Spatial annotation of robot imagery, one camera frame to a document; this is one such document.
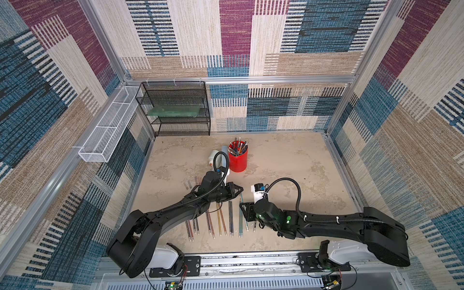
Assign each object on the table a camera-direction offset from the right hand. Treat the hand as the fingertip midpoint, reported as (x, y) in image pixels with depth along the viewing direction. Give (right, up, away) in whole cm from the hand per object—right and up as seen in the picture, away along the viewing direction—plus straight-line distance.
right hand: (244, 207), depth 81 cm
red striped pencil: (-24, -12, +2) cm, 27 cm away
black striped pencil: (-25, -12, +1) cm, 27 cm away
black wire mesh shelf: (-29, +57, +21) cm, 67 cm away
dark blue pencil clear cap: (-6, -6, +10) cm, 14 cm away
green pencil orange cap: (0, -1, -10) cm, 10 cm away
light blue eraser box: (-10, +26, +26) cm, 38 cm away
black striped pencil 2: (-22, -10, +3) cm, 25 cm away
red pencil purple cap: (-8, -12, 0) cm, 14 cm away
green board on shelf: (-35, +45, +14) cm, 59 cm away
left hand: (0, +7, +1) cm, 7 cm away
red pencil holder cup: (-2, +24, +15) cm, 28 cm away
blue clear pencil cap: (-28, +7, +18) cm, 34 cm away
